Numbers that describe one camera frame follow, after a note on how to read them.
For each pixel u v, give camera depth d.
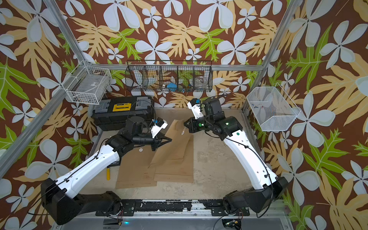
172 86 0.93
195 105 0.60
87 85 0.84
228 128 0.46
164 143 0.68
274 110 0.82
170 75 0.98
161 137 0.64
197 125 0.59
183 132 0.73
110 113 0.96
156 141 0.61
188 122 0.65
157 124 0.60
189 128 0.64
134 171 0.86
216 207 0.75
